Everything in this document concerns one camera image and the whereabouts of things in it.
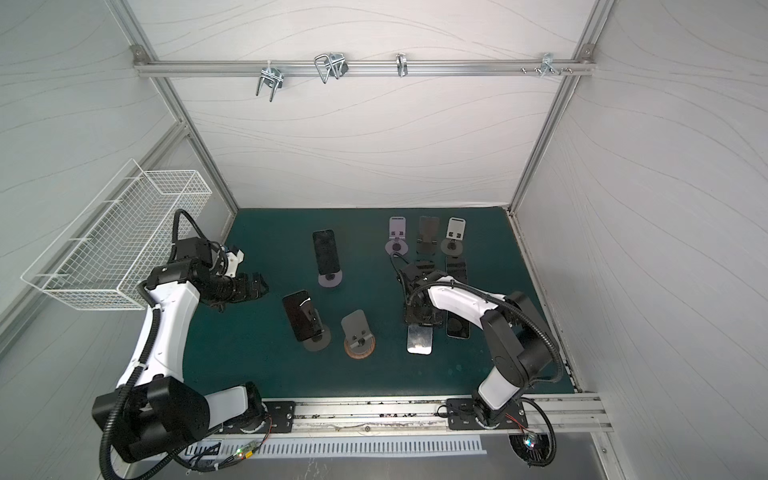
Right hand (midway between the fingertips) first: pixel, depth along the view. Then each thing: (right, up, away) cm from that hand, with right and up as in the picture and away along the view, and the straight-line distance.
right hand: (418, 320), depth 89 cm
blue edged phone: (0, -4, -6) cm, 7 cm away
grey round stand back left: (-29, +11, +10) cm, 32 cm away
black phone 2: (+4, +15, +18) cm, 24 cm away
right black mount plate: (+9, -19, -16) cm, 27 cm away
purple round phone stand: (-6, +25, +15) cm, 30 cm away
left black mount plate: (-37, -20, -16) cm, 44 cm away
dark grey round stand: (-29, -5, -4) cm, 30 cm away
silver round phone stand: (+15, +22, +22) cm, 34 cm away
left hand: (-47, +11, -11) cm, 50 cm away
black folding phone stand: (+5, +27, +12) cm, 30 cm away
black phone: (-29, +21, +5) cm, 36 cm away
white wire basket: (-72, +25, -19) cm, 79 cm away
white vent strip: (-18, -25, -19) cm, 36 cm away
